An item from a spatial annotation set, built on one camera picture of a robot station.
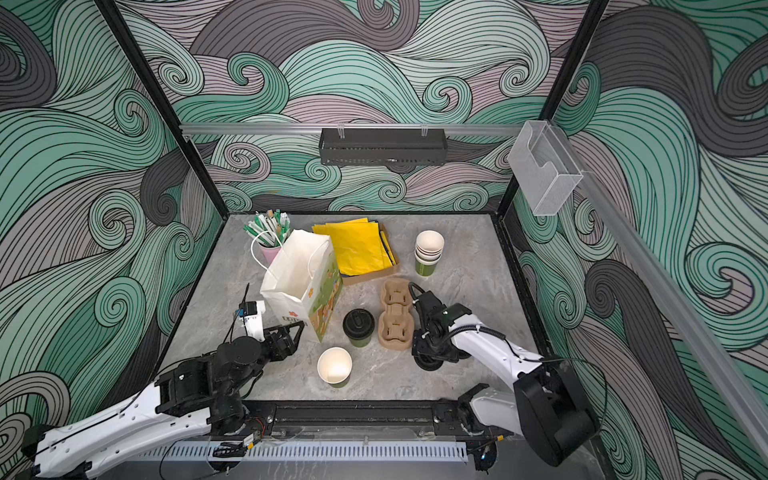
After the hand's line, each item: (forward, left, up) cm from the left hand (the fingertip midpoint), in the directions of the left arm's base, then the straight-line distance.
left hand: (298, 326), depth 72 cm
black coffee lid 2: (-4, -34, -15) cm, 37 cm away
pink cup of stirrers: (+32, +16, -1) cm, 36 cm away
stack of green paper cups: (+25, -35, -1) cm, 43 cm away
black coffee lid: (+3, -15, -5) cm, 16 cm away
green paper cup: (-5, -8, -15) cm, 18 cm away
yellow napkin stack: (+36, -13, -13) cm, 40 cm away
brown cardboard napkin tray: (+22, -13, -12) cm, 28 cm away
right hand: (-1, -34, -15) cm, 38 cm away
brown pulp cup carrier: (+6, -25, -13) cm, 29 cm away
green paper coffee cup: (+1, -15, -12) cm, 19 cm away
